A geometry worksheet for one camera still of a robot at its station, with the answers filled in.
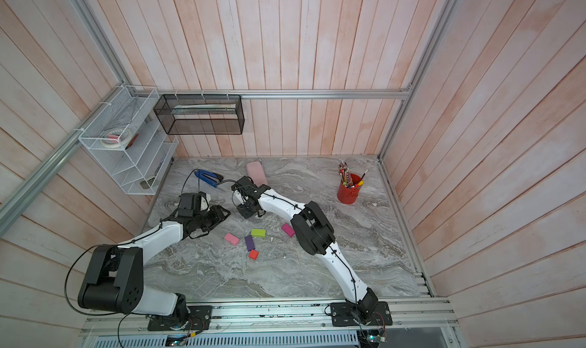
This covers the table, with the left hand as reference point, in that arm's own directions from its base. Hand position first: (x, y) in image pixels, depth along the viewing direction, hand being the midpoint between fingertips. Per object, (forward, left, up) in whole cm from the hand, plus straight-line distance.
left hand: (228, 217), depth 92 cm
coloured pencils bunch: (+14, -48, +12) cm, 51 cm away
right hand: (+7, -6, -5) cm, 10 cm away
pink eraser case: (+30, -8, -5) cm, 31 cm away
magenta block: (-3, -25, -4) cm, 26 cm away
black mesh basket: (+43, +16, +19) cm, 50 cm away
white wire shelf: (+7, +28, +23) cm, 37 cm away
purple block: (-8, -9, -5) cm, 14 cm away
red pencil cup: (+11, -50, +5) cm, 51 cm away
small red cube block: (-13, -11, -6) cm, 18 cm away
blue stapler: (+25, +15, -4) cm, 29 cm away
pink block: (-7, -2, -5) cm, 9 cm away
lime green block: (-4, -12, -6) cm, 14 cm away
